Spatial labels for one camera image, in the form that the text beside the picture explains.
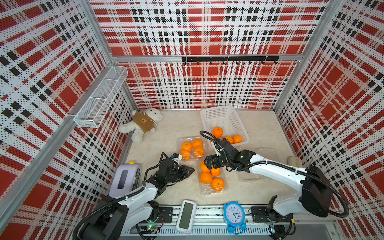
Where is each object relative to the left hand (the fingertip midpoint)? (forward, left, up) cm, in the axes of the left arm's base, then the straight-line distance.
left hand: (195, 169), depth 84 cm
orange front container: (-1, -5, +6) cm, 8 cm away
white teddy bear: (+34, +39, +2) cm, 52 cm away
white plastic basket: (+44, -23, -5) cm, 50 cm away
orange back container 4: (+11, -2, 0) cm, 11 cm away
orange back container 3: (+10, +6, 0) cm, 11 cm away
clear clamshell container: (+15, +2, -3) cm, 16 cm away
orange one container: (+28, -15, -2) cm, 31 cm away
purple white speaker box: (-7, +37, +4) cm, 38 cm away
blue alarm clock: (-22, -20, -3) cm, 30 cm away
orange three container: (+22, -23, -2) cm, 32 cm away
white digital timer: (-24, +4, 0) cm, 24 cm away
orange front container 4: (-8, -12, 0) cm, 15 cm away
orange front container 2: (-2, -11, 0) cm, 11 cm away
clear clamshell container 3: (+13, -49, -6) cm, 51 cm away
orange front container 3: (-5, -6, 0) cm, 8 cm away
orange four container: (+21, -27, 0) cm, 34 cm away
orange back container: (+16, +6, -1) cm, 17 cm away
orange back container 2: (+17, -1, +1) cm, 17 cm away
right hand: (+3, -10, +6) cm, 12 cm away
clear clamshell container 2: (-10, -6, -3) cm, 12 cm away
